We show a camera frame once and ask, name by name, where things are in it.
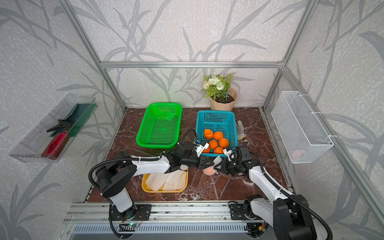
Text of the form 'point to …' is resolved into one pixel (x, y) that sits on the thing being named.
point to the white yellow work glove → (240, 129)
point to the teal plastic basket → (217, 120)
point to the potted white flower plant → (217, 88)
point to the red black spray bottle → (58, 141)
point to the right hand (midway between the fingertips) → (214, 167)
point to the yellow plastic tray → (146, 189)
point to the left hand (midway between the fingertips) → (213, 166)
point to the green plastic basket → (161, 126)
